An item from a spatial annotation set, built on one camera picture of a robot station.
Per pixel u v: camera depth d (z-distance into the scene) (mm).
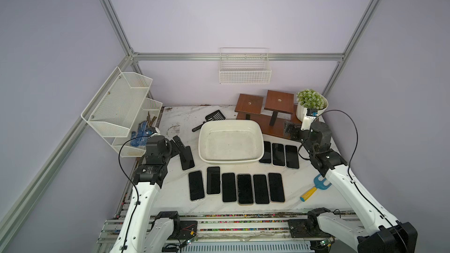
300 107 863
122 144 795
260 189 856
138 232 404
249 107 986
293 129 685
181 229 732
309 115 640
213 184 839
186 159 951
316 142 571
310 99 813
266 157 906
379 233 391
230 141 1050
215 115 1147
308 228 732
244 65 976
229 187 836
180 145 700
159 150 530
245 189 853
